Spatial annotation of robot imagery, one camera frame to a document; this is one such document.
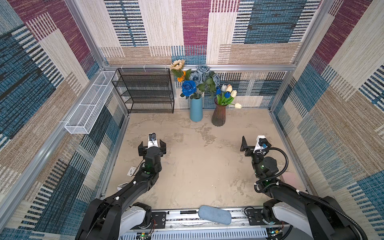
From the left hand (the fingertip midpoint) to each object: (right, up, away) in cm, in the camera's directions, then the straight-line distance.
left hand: (151, 139), depth 83 cm
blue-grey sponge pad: (+35, -35, -11) cm, 51 cm away
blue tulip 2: (+38, +28, +6) cm, 48 cm away
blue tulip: (+42, +25, +3) cm, 49 cm away
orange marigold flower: (+15, +36, +10) cm, 40 cm away
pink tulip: (+44, +31, +8) cm, 55 cm away
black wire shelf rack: (-8, +33, +25) cm, 42 cm away
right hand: (+54, +1, -3) cm, 54 cm away
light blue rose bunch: (+30, +36, +8) cm, 47 cm away
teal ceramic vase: (+25, +18, +20) cm, 37 cm away
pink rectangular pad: (+78, -22, +2) cm, 81 cm away
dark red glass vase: (+41, +13, +22) cm, 48 cm away
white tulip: (+46, +26, +4) cm, 54 cm away
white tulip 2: (+42, +31, +10) cm, 53 cm away
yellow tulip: (+44, +29, +5) cm, 53 cm away
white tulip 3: (+49, +19, +6) cm, 53 cm away
